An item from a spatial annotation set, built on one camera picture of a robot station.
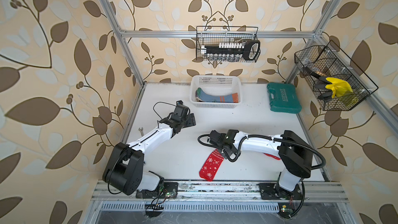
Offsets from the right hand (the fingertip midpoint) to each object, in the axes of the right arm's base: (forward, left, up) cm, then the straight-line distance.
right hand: (227, 148), depth 86 cm
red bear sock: (-9, +10, -2) cm, 14 cm away
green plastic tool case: (+33, -43, +3) cm, 54 cm away
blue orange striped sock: (+33, -7, +4) cm, 34 cm away
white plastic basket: (+45, +3, -1) cm, 45 cm away
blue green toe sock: (+35, +13, +5) cm, 38 cm away
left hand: (+16, +23, +10) cm, 29 cm away
